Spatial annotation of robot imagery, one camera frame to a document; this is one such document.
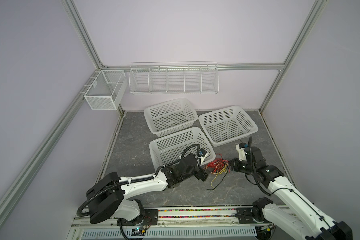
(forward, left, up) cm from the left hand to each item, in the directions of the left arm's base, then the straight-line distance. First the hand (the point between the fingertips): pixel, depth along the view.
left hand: (205, 164), depth 78 cm
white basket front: (+17, +21, -12) cm, 29 cm away
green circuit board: (-26, +36, -15) cm, 47 cm away
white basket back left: (+46, +24, -13) cm, 53 cm away
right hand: (+1, -14, -3) cm, 14 cm away
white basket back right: (+36, -23, -14) cm, 45 cm away
